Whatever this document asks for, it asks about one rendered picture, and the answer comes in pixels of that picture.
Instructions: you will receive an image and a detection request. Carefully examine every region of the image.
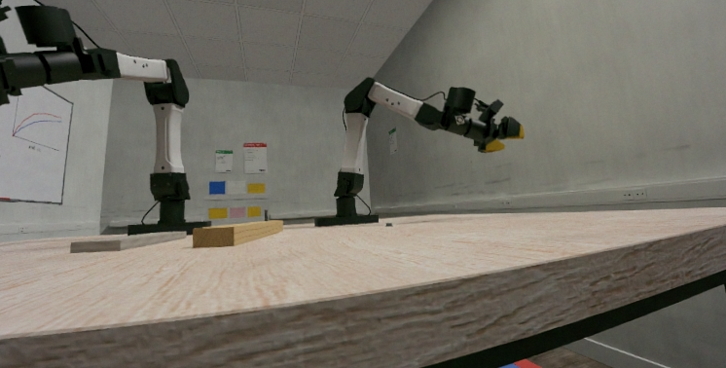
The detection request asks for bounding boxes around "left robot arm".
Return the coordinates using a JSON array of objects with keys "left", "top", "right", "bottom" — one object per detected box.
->
[{"left": 314, "top": 77, "right": 504, "bottom": 222}]

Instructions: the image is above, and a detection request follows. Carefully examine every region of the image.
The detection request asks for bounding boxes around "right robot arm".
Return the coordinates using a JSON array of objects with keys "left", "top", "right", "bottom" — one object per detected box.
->
[{"left": 16, "top": 5, "right": 211, "bottom": 229}]

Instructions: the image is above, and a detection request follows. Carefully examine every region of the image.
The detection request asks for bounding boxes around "light wooden beam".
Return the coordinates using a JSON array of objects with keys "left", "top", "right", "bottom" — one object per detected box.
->
[{"left": 193, "top": 220, "right": 283, "bottom": 248}]

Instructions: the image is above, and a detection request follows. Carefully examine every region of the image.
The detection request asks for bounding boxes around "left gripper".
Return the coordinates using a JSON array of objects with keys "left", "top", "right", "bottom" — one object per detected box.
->
[{"left": 463, "top": 115, "right": 525, "bottom": 153}]

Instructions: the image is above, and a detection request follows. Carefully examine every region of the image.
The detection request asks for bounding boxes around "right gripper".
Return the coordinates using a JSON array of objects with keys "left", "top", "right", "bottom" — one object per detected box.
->
[{"left": 0, "top": 52, "right": 47, "bottom": 106}]

